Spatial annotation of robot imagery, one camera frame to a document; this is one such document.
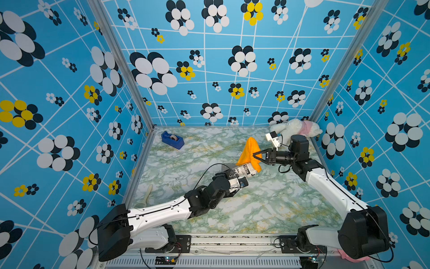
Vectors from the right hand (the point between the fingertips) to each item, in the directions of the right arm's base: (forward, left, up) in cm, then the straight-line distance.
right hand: (255, 156), depth 74 cm
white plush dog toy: (+35, -30, -17) cm, 49 cm away
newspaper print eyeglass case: (-5, +4, -3) cm, 8 cm away
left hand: (-5, +10, -6) cm, 13 cm away
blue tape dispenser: (+26, +47, -18) cm, 57 cm away
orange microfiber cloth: (+1, +4, -1) cm, 4 cm away
